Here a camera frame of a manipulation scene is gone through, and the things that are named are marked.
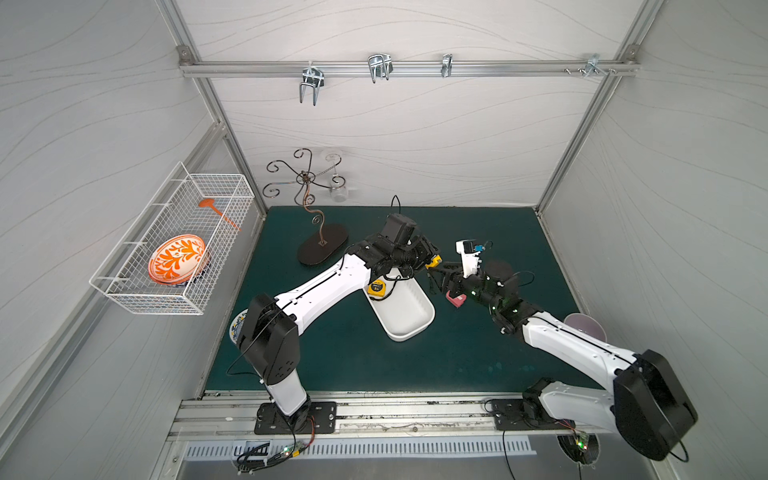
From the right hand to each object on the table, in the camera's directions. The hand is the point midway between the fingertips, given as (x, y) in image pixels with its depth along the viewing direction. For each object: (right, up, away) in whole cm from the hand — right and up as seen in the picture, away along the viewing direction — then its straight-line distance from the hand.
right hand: (437, 264), depth 80 cm
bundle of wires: (-46, -46, -11) cm, 66 cm away
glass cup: (-28, +23, +4) cm, 36 cm away
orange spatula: (-62, +17, -1) cm, 64 cm away
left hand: (+1, +2, -3) cm, 4 cm away
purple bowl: (+44, -18, +4) cm, 47 cm away
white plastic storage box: (-8, -16, +13) cm, 22 cm away
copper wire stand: (-33, +8, +25) cm, 43 cm away
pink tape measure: (+8, -13, +13) cm, 20 cm away
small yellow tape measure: (-17, -9, +16) cm, 25 cm away
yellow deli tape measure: (-1, +2, -3) cm, 4 cm away
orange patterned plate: (-59, +3, -16) cm, 61 cm away
